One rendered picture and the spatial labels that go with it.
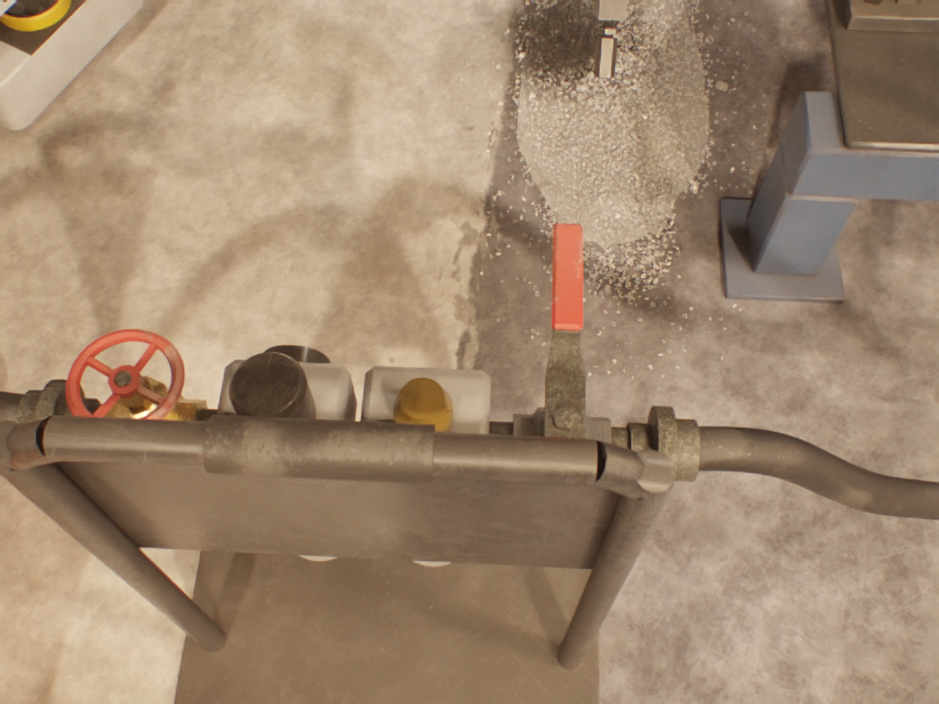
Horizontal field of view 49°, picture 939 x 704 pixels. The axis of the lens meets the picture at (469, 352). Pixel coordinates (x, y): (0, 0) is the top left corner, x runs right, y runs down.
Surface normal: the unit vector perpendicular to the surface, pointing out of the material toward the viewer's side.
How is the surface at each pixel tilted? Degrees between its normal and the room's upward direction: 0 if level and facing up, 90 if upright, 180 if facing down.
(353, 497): 90
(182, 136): 0
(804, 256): 90
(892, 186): 90
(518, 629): 0
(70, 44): 90
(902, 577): 0
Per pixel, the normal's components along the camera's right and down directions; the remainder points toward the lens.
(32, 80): 0.87, 0.43
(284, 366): 0.00, -0.45
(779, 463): 0.29, 0.35
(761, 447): 0.19, -0.18
